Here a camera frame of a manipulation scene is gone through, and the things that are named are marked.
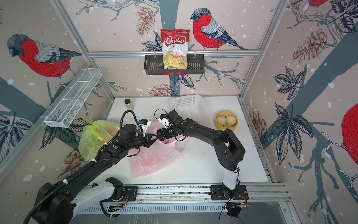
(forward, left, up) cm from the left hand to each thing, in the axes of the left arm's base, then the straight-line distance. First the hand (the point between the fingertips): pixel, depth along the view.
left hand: (160, 135), depth 78 cm
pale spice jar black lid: (+32, +30, -11) cm, 45 cm away
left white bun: (+18, -41, -11) cm, 46 cm away
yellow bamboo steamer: (+27, -46, -15) cm, 55 cm away
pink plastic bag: (-7, +1, -8) cm, 11 cm away
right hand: (+3, +1, -6) cm, 7 cm away
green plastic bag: (+1, +39, -2) cm, 39 cm away
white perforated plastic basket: (+35, -22, -17) cm, 45 cm away
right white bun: (+18, -47, -12) cm, 52 cm away
